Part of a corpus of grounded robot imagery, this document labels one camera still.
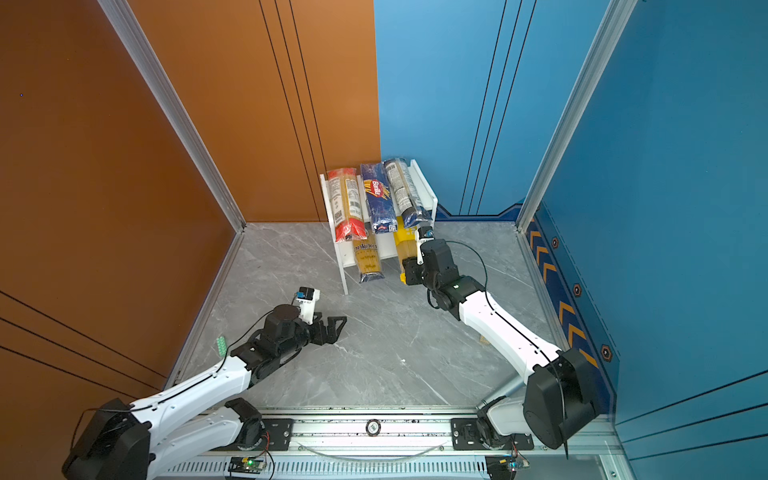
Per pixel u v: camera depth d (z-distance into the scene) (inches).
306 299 28.7
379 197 29.8
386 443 28.6
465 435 28.5
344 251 35.3
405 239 32.0
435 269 23.7
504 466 27.5
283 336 25.3
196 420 19.6
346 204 29.2
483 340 35.1
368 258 33.6
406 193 30.9
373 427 29.7
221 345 34.2
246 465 27.9
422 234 28.0
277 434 29.1
